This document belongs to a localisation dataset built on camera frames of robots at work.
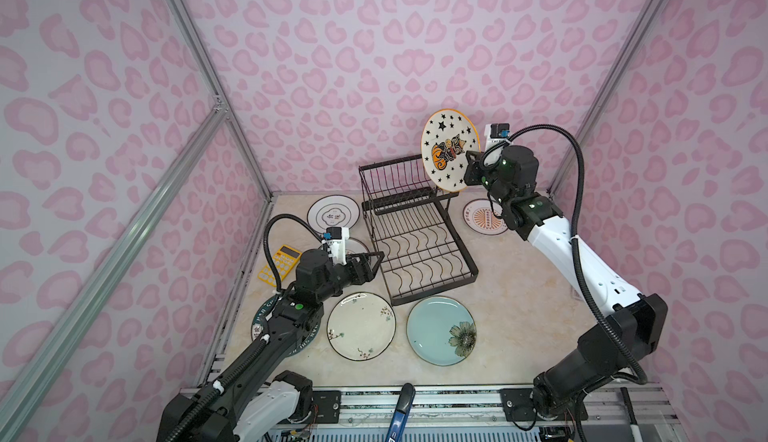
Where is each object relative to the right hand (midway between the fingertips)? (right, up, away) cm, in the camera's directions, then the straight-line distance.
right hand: (471, 147), depth 74 cm
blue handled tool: (-16, -60, -3) cm, 63 cm away
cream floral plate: (-28, -48, +10) cm, 56 cm away
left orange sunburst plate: (-33, -28, +28) cm, 51 cm away
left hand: (-23, -26, +2) cm, 35 cm away
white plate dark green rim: (-43, -36, -19) cm, 60 cm away
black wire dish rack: (-11, -29, +27) cm, 41 cm away
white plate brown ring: (-42, -15, +40) cm, 60 cm away
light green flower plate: (-5, -50, +12) cm, 52 cm away
